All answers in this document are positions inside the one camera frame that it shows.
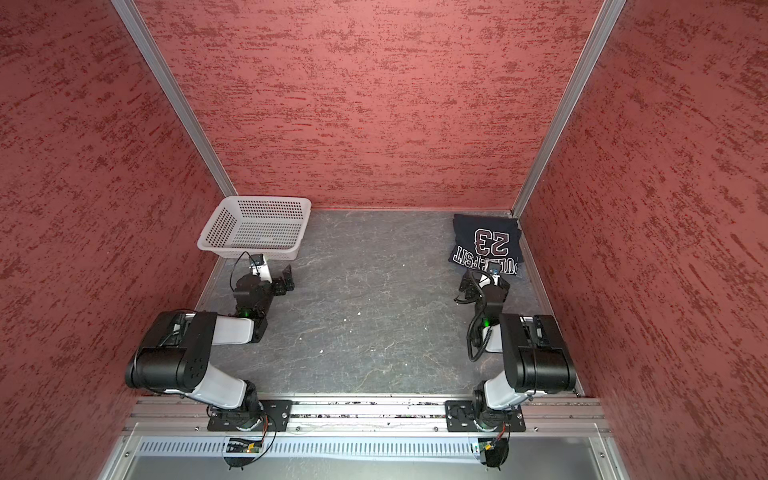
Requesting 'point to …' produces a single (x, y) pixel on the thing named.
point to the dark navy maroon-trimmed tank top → (479, 242)
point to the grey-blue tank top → (521, 270)
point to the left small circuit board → (240, 445)
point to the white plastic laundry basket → (272, 226)
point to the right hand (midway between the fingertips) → (478, 274)
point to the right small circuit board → (486, 446)
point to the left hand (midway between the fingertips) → (276, 271)
